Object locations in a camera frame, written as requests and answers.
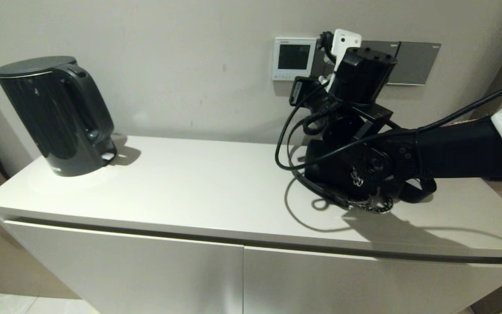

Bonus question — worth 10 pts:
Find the white cabinet door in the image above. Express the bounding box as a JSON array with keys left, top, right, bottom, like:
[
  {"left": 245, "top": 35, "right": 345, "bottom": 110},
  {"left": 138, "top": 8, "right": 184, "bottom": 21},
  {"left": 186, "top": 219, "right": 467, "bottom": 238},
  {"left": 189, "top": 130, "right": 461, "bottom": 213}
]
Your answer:
[
  {"left": 5, "top": 219, "right": 244, "bottom": 314},
  {"left": 243, "top": 245, "right": 502, "bottom": 314}
]

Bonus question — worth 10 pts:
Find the white sideboard cabinet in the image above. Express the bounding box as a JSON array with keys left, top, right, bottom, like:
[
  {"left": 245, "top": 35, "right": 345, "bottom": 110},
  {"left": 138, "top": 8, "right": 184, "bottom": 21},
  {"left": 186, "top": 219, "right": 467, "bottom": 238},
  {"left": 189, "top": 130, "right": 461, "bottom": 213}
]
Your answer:
[{"left": 0, "top": 135, "right": 502, "bottom": 314}]

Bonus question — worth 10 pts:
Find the grey triple wall switch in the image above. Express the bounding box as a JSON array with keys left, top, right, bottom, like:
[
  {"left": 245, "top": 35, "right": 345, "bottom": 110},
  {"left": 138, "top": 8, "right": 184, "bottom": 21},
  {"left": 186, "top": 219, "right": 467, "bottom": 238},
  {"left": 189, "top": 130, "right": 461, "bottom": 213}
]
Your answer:
[{"left": 312, "top": 40, "right": 336, "bottom": 78}]

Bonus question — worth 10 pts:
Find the grey single wall switch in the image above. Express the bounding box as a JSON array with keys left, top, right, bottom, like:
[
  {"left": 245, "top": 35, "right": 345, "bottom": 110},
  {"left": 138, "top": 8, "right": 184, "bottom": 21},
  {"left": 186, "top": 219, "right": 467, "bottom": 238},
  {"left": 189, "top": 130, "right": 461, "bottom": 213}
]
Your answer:
[
  {"left": 361, "top": 41, "right": 402, "bottom": 84},
  {"left": 386, "top": 42, "right": 441, "bottom": 86}
]

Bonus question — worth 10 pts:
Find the black leather chain handbag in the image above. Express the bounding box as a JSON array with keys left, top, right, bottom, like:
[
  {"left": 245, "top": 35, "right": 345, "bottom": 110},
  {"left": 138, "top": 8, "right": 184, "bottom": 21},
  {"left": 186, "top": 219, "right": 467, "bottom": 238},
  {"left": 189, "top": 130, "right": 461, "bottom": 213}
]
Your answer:
[{"left": 287, "top": 131, "right": 437, "bottom": 214}]

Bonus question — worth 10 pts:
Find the white wall thermostat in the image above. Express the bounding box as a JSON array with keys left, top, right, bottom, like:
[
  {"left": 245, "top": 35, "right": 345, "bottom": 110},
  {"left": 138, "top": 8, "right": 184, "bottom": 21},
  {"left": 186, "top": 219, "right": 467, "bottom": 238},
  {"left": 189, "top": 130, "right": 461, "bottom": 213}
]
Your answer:
[{"left": 273, "top": 38, "right": 318, "bottom": 82}]

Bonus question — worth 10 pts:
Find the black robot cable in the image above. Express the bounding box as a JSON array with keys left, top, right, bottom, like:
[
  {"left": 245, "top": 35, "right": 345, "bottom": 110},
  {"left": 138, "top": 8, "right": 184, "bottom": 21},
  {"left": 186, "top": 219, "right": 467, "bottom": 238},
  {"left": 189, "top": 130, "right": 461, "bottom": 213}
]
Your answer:
[{"left": 275, "top": 78, "right": 502, "bottom": 171}]

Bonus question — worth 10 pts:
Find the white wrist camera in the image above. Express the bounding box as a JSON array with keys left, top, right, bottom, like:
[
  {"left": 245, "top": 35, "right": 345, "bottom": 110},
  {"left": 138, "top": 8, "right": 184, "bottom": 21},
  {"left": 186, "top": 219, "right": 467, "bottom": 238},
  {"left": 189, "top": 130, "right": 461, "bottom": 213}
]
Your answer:
[{"left": 321, "top": 29, "right": 362, "bottom": 93}]

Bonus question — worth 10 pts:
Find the black electric kettle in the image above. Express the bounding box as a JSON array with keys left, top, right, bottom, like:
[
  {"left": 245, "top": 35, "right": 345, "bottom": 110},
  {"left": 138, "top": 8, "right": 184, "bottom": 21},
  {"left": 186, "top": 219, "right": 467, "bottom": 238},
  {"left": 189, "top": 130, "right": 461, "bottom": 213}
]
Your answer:
[{"left": 0, "top": 56, "right": 117, "bottom": 177}]

